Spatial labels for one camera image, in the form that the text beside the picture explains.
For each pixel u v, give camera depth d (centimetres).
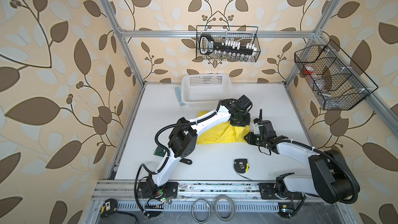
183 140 53
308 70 81
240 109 66
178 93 110
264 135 71
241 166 79
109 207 68
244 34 91
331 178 42
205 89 116
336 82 74
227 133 86
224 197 73
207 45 85
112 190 77
